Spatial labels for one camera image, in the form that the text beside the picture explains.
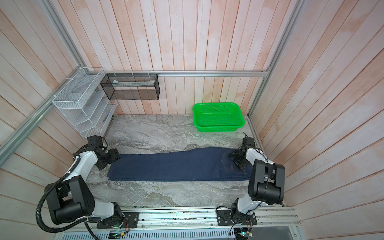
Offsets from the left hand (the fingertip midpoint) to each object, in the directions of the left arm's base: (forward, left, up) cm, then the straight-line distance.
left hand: (114, 161), depth 87 cm
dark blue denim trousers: (+2, -56, -9) cm, 57 cm away
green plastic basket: (+43, -68, -7) cm, 81 cm away
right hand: (+5, -73, -6) cm, 73 cm away
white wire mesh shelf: (+18, +9, +24) cm, 31 cm away
